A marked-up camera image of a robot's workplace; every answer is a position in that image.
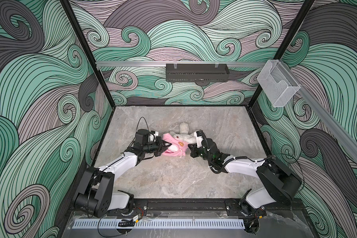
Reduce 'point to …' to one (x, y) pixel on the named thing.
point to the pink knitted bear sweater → (181, 145)
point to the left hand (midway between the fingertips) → (172, 143)
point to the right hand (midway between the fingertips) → (189, 145)
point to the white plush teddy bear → (183, 136)
